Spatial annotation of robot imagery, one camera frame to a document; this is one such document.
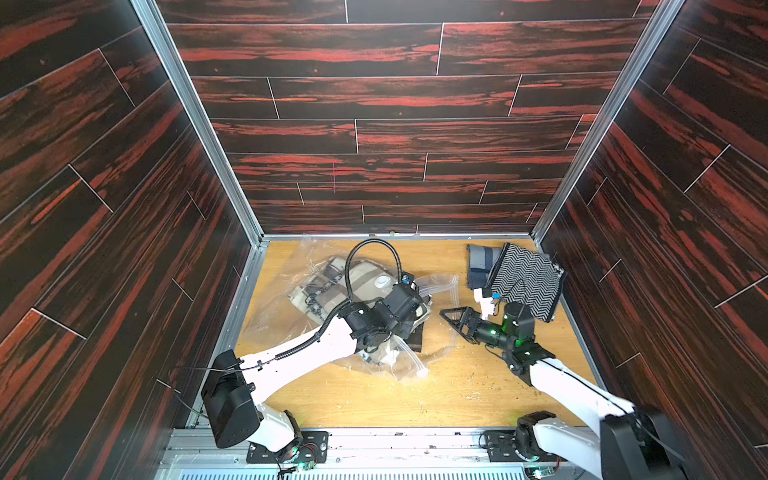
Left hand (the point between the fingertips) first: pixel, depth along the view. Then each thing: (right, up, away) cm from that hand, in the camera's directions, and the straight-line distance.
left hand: (406, 315), depth 78 cm
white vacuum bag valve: (-7, +8, +13) cm, 17 cm away
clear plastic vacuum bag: (-34, +7, +27) cm, 44 cm away
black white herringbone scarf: (+43, +10, +24) cm, 50 cm away
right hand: (+12, -1, +5) cm, 13 cm away
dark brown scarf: (+3, -8, +8) cm, 12 cm away
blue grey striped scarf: (+31, +15, +34) cm, 48 cm away
